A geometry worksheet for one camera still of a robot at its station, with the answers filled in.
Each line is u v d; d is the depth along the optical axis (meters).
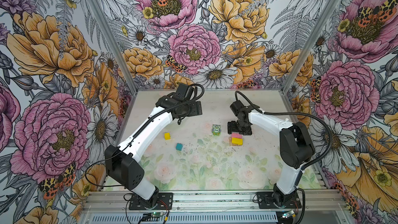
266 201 0.73
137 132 0.46
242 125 0.79
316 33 0.90
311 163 0.50
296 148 0.49
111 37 0.91
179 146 0.92
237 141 0.91
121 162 0.41
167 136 0.96
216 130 0.99
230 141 0.92
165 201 0.73
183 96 0.60
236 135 0.88
